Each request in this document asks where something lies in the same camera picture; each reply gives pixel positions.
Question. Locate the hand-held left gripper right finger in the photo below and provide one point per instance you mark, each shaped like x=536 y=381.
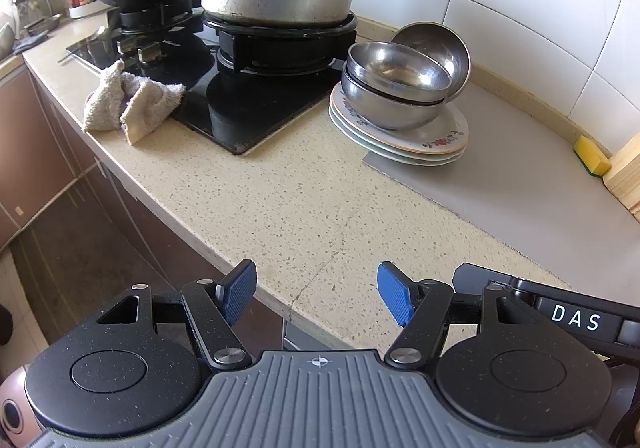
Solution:
x=395 y=290

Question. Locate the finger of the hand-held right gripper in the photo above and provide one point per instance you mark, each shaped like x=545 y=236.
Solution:
x=475 y=275

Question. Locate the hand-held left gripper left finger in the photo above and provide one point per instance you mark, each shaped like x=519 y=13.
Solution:
x=237 y=290

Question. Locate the white plate red flowers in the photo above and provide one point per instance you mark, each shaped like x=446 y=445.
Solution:
x=425 y=157
x=425 y=163

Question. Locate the white plate small colourful flowers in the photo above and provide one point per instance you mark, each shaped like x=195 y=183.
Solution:
x=445 y=133

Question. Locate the stainless steel bowl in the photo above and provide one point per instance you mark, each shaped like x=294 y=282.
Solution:
x=390 y=113
x=450 y=48
x=400 y=63

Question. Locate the grey counter mat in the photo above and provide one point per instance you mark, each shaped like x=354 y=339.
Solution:
x=500 y=178

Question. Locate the wooden cutting board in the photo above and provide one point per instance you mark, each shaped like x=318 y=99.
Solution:
x=625 y=178

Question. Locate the yellow green sponge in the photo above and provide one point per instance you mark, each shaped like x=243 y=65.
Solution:
x=592 y=156

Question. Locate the black glass gas stove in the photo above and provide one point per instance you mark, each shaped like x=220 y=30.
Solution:
x=240 y=103

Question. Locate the beige dish towel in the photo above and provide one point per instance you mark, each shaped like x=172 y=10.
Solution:
x=130 y=101

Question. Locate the brown kitchen cabinet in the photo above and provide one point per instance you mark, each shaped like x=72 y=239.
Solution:
x=50 y=153

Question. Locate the black burner grate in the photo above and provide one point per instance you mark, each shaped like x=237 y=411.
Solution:
x=280 y=41
x=150 y=13

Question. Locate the pink round container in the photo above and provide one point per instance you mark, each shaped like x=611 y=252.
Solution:
x=12 y=413

